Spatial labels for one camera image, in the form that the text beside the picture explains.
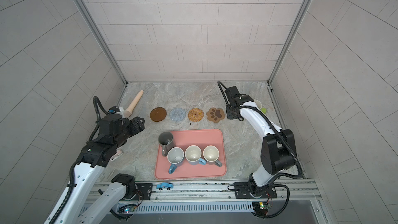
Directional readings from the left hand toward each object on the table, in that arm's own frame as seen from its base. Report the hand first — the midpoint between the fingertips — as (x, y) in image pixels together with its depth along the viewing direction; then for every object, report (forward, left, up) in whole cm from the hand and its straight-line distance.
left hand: (142, 119), depth 74 cm
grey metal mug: (-3, -9, -17) cm, 20 cm away
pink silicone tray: (0, -29, -20) cm, 35 cm away
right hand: (+10, -47, -10) cm, 49 cm away
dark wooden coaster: (+15, 0, -19) cm, 25 cm away
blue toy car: (-25, -12, -17) cm, 32 cm away
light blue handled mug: (-10, -24, -18) cm, 32 cm away
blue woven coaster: (+15, -12, -20) cm, 28 cm away
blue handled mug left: (-12, -15, -19) cm, 27 cm away
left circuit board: (-33, +2, -17) cm, 37 cm away
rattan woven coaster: (+16, -24, -20) cm, 35 cm away
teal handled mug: (-10, -34, -18) cm, 40 cm away
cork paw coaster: (+16, -37, -19) cm, 45 cm away
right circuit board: (-33, -55, -20) cm, 67 cm away
